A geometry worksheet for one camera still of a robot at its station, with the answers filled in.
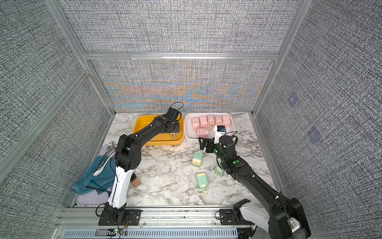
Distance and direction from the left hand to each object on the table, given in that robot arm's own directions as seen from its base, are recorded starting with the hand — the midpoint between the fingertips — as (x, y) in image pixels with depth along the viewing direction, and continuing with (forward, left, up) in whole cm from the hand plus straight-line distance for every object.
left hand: (177, 126), depth 101 cm
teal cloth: (-33, +43, -7) cm, 55 cm away
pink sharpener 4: (+5, -29, -1) cm, 29 cm away
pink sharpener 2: (+5, -18, -2) cm, 19 cm away
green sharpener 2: (-25, -11, -1) cm, 27 cm away
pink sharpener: (+2, -12, -1) cm, 12 cm away
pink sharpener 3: (+5, -23, -1) cm, 24 cm away
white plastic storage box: (-1, -8, -8) cm, 12 cm away
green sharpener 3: (-37, -13, -2) cm, 40 cm away
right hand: (-18, -16, +14) cm, 28 cm away
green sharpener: (-6, +3, 0) cm, 7 cm away
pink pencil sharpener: (+5, -35, -2) cm, 35 cm away
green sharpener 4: (-32, -23, -2) cm, 39 cm away
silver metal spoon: (-11, +44, -6) cm, 46 cm away
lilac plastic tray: (-41, +45, -8) cm, 62 cm away
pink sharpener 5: (-6, -16, 0) cm, 17 cm away
